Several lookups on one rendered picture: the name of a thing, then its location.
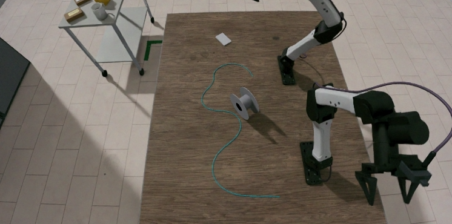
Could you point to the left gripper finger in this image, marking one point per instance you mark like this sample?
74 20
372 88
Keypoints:
372 183
403 186

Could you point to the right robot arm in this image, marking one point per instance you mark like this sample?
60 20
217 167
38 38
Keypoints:
323 33

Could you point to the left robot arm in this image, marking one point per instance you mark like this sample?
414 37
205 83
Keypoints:
372 107

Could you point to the grey cable reel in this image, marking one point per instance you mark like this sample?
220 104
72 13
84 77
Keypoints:
247 101

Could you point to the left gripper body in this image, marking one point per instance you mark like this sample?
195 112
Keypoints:
388 159

